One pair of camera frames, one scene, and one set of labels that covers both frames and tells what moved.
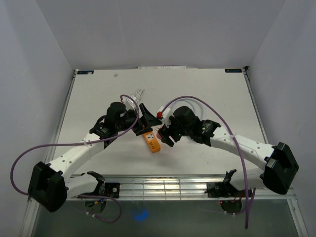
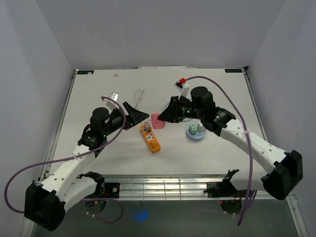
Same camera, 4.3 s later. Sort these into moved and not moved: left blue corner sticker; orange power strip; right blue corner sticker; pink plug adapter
Moved: pink plug adapter
Not moved: right blue corner sticker; left blue corner sticker; orange power strip
